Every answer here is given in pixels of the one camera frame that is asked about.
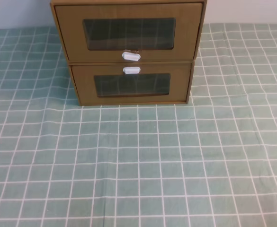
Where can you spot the white box handle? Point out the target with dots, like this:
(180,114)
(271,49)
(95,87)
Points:
(128,55)
(131,70)

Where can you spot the cyan checkered tablecloth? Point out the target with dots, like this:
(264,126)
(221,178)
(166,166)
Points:
(209,163)

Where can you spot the brown shoebox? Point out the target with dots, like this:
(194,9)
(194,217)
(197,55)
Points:
(94,31)
(157,83)

